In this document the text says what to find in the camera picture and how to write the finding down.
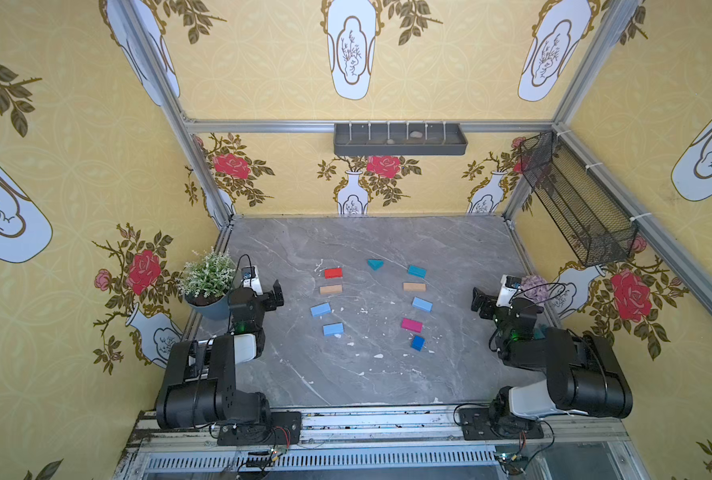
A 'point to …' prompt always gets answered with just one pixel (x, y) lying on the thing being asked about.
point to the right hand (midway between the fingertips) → (490, 289)
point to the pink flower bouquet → (536, 288)
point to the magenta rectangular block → (410, 324)
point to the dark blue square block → (417, 343)
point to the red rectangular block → (333, 273)
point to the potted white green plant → (206, 283)
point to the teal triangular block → (375, 264)
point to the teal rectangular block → (417, 271)
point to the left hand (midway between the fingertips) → (265, 281)
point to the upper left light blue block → (320, 309)
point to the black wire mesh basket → (593, 223)
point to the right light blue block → (423, 304)
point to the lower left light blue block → (333, 329)
